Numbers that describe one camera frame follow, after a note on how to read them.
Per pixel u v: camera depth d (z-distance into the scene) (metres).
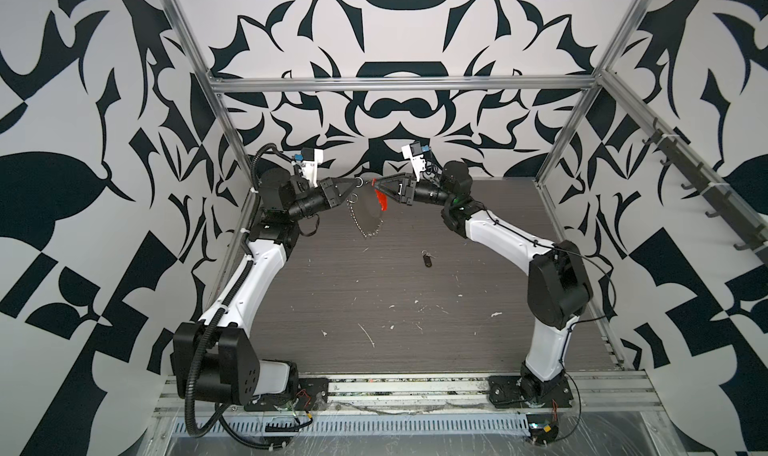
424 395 0.76
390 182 0.71
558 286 0.49
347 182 0.71
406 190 0.70
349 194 0.72
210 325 0.41
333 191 0.65
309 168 0.67
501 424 0.71
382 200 0.83
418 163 0.71
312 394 0.74
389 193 0.74
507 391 0.74
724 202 0.55
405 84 0.91
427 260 0.99
